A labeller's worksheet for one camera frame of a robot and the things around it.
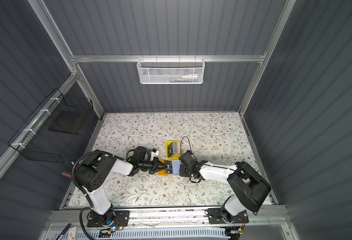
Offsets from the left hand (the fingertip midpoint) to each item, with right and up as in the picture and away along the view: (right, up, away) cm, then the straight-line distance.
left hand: (168, 167), depth 88 cm
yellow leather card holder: (-3, -2, -2) cm, 4 cm away
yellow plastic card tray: (-1, +14, +11) cm, 18 cm away
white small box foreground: (-43, -26, -19) cm, 54 cm away
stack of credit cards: (+5, +10, +7) cm, 13 cm away
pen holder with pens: (-50, +1, -14) cm, 52 cm away
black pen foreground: (-48, -26, -18) cm, 58 cm away
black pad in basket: (-51, +27, -11) cm, 59 cm away
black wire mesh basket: (-58, +20, -18) cm, 64 cm away
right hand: (+9, -3, +1) cm, 10 cm away
